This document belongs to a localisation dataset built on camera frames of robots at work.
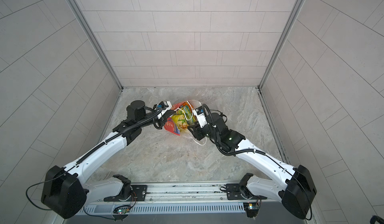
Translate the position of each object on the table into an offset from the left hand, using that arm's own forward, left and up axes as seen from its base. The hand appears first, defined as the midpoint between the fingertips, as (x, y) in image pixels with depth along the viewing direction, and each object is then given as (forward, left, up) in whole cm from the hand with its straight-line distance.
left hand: (177, 109), depth 73 cm
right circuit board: (-39, -36, -24) cm, 58 cm away
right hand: (-7, -7, -5) cm, 11 cm away
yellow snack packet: (+3, -2, -12) cm, 12 cm away
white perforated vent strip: (-39, +35, -25) cm, 58 cm away
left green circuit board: (-40, +23, -21) cm, 51 cm away
